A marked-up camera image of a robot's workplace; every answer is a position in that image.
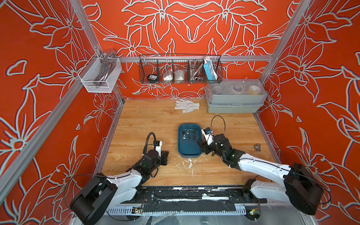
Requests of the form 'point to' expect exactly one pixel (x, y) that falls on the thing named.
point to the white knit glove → (187, 106)
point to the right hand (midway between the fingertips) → (198, 139)
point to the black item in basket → (152, 78)
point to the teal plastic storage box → (188, 134)
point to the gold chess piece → (188, 132)
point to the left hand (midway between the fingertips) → (168, 152)
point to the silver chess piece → (184, 137)
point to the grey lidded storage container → (228, 96)
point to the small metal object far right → (257, 147)
